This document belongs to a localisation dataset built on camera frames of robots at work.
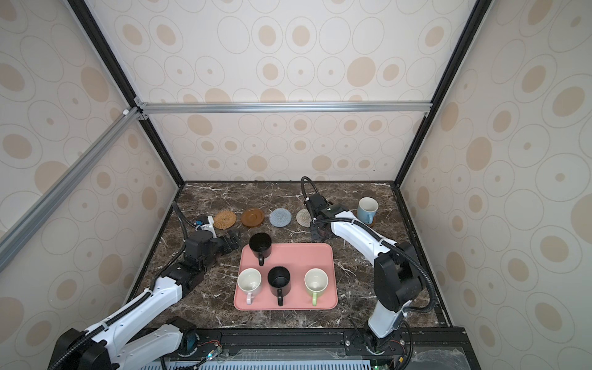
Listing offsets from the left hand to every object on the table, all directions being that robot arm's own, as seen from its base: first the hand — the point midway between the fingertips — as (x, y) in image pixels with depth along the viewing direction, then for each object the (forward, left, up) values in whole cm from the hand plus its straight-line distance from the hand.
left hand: (238, 230), depth 82 cm
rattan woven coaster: (+16, +13, -18) cm, 27 cm away
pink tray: (-3, -22, -18) cm, 29 cm away
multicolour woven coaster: (+17, -24, -17) cm, 34 cm away
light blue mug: (+15, -50, -7) cm, 53 cm away
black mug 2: (-13, -14, -14) cm, 24 cm away
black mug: (0, -7, -10) cm, 12 cm away
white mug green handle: (-13, -28, -14) cm, 34 cm away
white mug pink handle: (-13, -4, -14) cm, 20 cm away
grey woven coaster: (+17, -13, -17) cm, 27 cm away
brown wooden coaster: (+17, 0, -17) cm, 24 cm away
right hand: (+3, -31, -7) cm, 32 cm away
